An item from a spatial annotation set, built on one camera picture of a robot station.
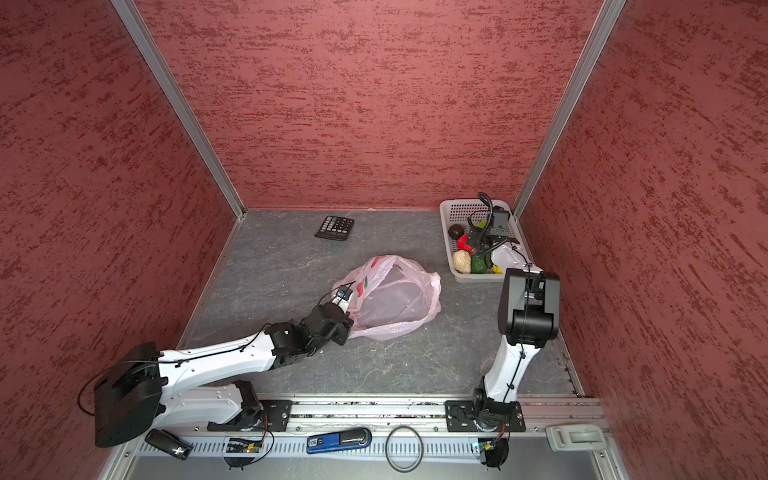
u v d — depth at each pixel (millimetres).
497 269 992
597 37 743
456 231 1086
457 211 1136
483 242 744
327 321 611
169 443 679
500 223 777
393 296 952
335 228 1131
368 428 741
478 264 983
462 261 995
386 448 696
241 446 725
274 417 744
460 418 738
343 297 707
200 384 482
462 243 1057
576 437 704
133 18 711
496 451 704
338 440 673
